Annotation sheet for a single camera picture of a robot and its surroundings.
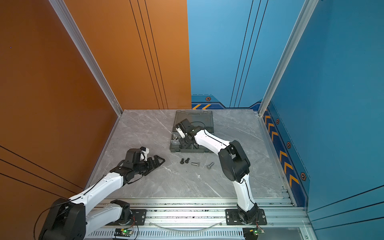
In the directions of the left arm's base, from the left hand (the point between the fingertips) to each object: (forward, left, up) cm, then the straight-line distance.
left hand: (161, 162), depth 86 cm
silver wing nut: (+21, -5, -4) cm, 22 cm away
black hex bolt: (+3, -12, -5) cm, 13 cm away
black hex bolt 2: (+3, -14, -5) cm, 16 cm away
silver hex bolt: (+2, -20, -6) cm, 21 cm away
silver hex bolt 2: (0, -28, -5) cm, 29 cm away
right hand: (+15, -13, 0) cm, 19 cm away
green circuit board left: (-33, +14, -8) cm, 36 cm away
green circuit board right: (-33, -47, -7) cm, 58 cm away
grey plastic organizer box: (+42, -26, -8) cm, 50 cm away
